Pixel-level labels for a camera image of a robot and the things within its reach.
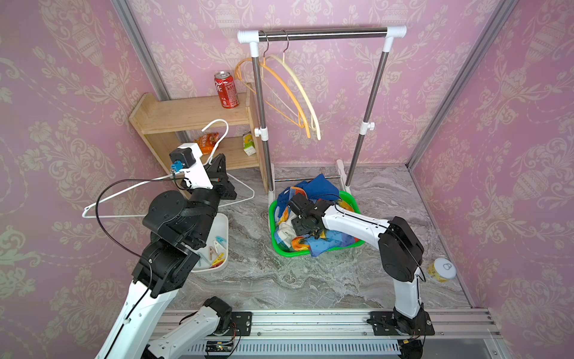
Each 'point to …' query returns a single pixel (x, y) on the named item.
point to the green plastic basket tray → (272, 210)
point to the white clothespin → (217, 244)
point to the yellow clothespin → (219, 260)
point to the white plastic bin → (224, 265)
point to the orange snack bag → (206, 142)
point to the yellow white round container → (442, 269)
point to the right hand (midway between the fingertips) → (304, 224)
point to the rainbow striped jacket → (327, 241)
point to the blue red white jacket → (317, 189)
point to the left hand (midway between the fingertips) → (227, 157)
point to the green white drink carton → (249, 144)
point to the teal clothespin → (220, 239)
